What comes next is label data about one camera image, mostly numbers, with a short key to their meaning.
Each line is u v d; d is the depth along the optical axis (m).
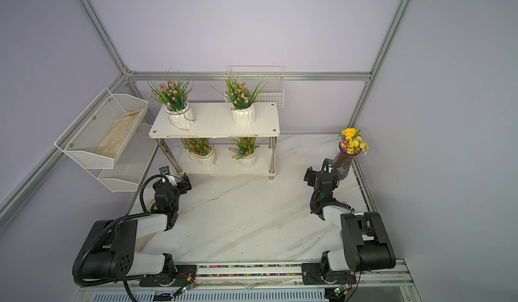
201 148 0.88
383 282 0.73
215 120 0.79
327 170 0.80
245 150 0.88
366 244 0.44
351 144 0.84
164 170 0.76
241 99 0.66
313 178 0.84
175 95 0.66
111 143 0.76
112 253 0.43
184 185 0.84
